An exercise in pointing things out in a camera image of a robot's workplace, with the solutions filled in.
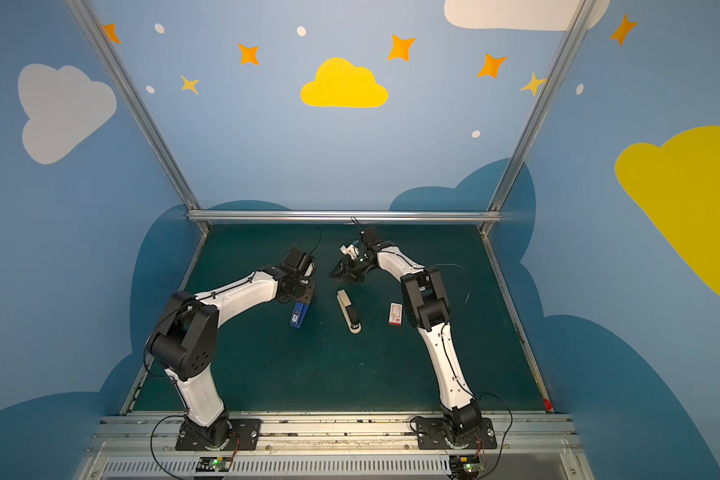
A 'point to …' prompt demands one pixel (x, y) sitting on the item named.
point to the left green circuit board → (213, 464)
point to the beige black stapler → (345, 302)
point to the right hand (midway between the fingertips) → (334, 275)
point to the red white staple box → (396, 311)
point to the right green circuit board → (465, 466)
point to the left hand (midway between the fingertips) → (310, 291)
